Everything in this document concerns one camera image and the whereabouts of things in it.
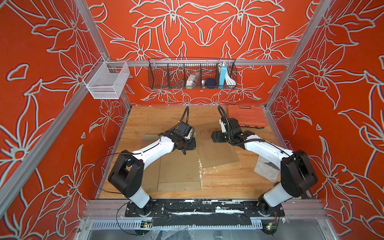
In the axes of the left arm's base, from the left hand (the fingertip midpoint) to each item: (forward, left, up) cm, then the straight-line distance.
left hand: (195, 144), depth 87 cm
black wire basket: (+44, +19, +20) cm, 52 cm away
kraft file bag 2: (-17, +24, -9) cm, 31 cm away
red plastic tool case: (+27, -39, -3) cm, 48 cm away
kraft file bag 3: (-1, -10, -9) cm, 13 cm away
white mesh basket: (+29, +59, +21) cm, 69 cm away
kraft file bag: (-13, +9, -12) cm, 19 cm away
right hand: (+7, -11, +2) cm, 13 cm away
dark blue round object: (+37, -8, +18) cm, 42 cm away
